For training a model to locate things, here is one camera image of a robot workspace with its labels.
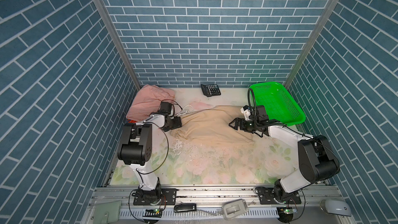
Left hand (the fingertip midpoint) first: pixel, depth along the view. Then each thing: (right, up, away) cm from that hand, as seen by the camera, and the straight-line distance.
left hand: (177, 124), depth 99 cm
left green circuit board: (-5, -38, -26) cm, 47 cm away
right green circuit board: (+56, -37, -27) cm, 72 cm away
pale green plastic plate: (-26, -36, -29) cm, 53 cm away
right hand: (+35, +1, -8) cm, 36 cm away
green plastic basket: (+74, +11, +15) cm, 76 cm away
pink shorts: (-21, +15, +4) cm, 26 cm away
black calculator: (+21, +23, +20) cm, 37 cm away
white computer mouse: (+76, -31, -33) cm, 88 cm away
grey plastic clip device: (+32, -34, -29) cm, 55 cm away
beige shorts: (+22, -1, +1) cm, 22 cm away
